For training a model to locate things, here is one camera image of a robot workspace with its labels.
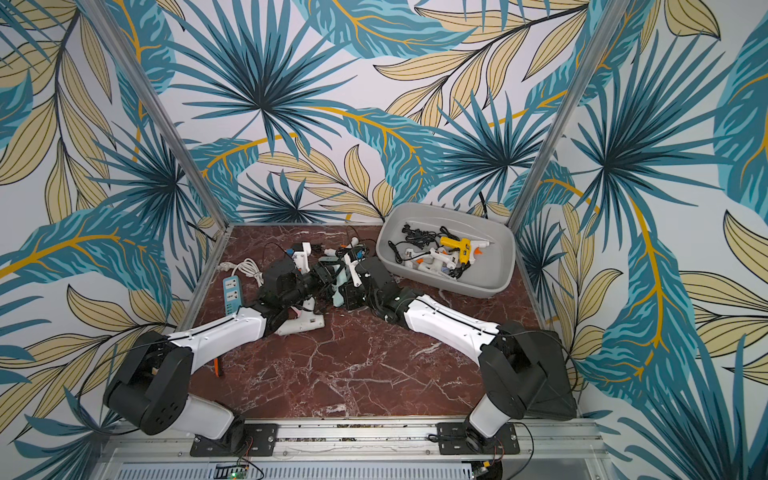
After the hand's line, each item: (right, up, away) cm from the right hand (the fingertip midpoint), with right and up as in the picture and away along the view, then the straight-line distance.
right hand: (344, 286), depth 82 cm
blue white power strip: (-39, -4, +15) cm, 42 cm away
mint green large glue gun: (0, +3, -1) cm, 3 cm away
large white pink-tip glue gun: (-13, -11, +6) cm, 18 cm away
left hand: (0, +5, 0) cm, 5 cm away
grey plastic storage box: (+20, +18, +35) cm, 44 cm away
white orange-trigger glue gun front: (+23, +6, +21) cm, 32 cm away
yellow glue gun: (+40, +12, +27) cm, 50 cm away
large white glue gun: (+30, +8, +22) cm, 38 cm away
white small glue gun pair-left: (+44, +13, +29) cm, 55 cm away
